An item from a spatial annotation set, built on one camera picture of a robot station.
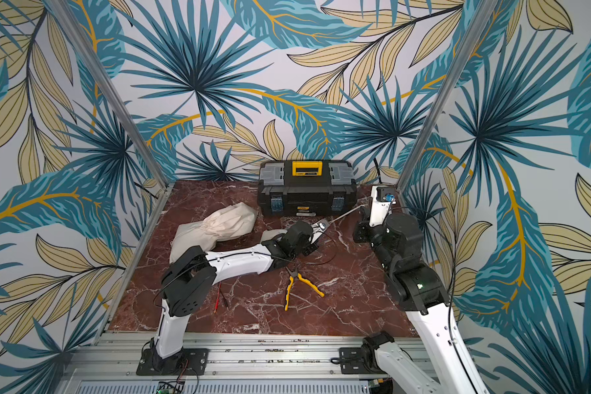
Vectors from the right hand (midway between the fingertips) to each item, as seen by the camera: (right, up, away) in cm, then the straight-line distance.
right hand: (348, 210), depth 63 cm
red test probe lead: (-41, -32, +22) cm, 57 cm away
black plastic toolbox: (-10, +9, +33) cm, 35 cm away
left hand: (-8, -8, +28) cm, 30 cm away
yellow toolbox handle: (-10, +18, +35) cm, 40 cm away
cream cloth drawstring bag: (-20, -7, +9) cm, 23 cm away
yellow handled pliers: (-15, -24, +27) cm, 39 cm away
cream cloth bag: (-38, -5, +27) cm, 47 cm away
